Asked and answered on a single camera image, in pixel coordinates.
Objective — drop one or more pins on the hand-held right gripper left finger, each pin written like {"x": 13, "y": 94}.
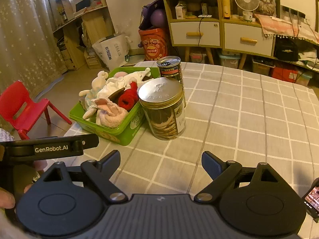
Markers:
{"x": 109, "y": 163}

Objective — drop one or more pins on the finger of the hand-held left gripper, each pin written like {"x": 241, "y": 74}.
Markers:
{"x": 91, "y": 142}

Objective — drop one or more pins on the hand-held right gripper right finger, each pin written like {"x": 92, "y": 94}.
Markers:
{"x": 211, "y": 165}

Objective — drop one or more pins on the green plastic box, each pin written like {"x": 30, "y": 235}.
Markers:
{"x": 112, "y": 134}

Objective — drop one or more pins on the pink fluffy sock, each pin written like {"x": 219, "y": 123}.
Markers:
{"x": 112, "y": 115}

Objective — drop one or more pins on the brown felt disc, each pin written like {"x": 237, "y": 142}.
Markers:
{"x": 116, "y": 95}

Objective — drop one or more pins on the white cloth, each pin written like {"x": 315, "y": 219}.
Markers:
{"x": 112, "y": 87}

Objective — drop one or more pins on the cream plush rabbit doll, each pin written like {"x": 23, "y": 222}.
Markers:
{"x": 98, "y": 82}

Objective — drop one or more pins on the pink knitted ball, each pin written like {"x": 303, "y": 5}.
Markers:
{"x": 121, "y": 74}

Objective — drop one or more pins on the cream soft toy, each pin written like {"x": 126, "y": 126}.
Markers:
{"x": 139, "y": 74}

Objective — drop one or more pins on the person's left hand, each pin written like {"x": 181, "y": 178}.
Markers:
{"x": 6, "y": 199}

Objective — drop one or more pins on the person's checked garment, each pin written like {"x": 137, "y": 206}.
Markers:
{"x": 6, "y": 135}

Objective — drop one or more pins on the grey checked tablecloth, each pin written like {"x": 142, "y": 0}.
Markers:
{"x": 236, "y": 117}

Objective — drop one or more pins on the red plastic chair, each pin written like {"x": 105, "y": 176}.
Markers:
{"x": 17, "y": 104}

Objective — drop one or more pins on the gold lid cookie jar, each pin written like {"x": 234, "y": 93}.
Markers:
{"x": 162, "y": 104}

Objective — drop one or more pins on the white paper bag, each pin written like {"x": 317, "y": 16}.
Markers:
{"x": 112, "y": 52}

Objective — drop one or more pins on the green drink can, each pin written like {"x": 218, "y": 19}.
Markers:
{"x": 172, "y": 69}

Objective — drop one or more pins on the teal lid storage box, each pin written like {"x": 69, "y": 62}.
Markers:
{"x": 228, "y": 59}

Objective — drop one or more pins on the smartphone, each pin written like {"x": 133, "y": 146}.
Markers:
{"x": 312, "y": 201}

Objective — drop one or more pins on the clear storage box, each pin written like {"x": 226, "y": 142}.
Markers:
{"x": 198, "y": 57}

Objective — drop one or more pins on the patterned beige curtain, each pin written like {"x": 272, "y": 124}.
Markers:
{"x": 25, "y": 42}

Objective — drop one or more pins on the orange printed tub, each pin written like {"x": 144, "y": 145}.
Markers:
{"x": 153, "y": 44}

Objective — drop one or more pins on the red cardboard box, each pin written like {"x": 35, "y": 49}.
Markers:
{"x": 284, "y": 74}

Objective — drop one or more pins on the wooden cabinet with white drawers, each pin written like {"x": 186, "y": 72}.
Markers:
{"x": 194, "y": 32}

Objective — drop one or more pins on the dark purple bag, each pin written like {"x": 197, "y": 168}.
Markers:
{"x": 145, "y": 17}

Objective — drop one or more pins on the black bag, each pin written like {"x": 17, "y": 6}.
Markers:
{"x": 286, "y": 51}

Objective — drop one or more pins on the purple ball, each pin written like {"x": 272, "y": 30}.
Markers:
{"x": 158, "y": 17}

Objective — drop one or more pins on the pink fringed cloth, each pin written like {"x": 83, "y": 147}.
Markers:
{"x": 279, "y": 26}

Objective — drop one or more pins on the white carton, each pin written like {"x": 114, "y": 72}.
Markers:
{"x": 180, "y": 11}

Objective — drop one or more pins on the yellow bottle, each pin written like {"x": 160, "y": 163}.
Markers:
{"x": 226, "y": 7}

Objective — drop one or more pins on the framed cat picture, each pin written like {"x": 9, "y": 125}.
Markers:
{"x": 266, "y": 0}

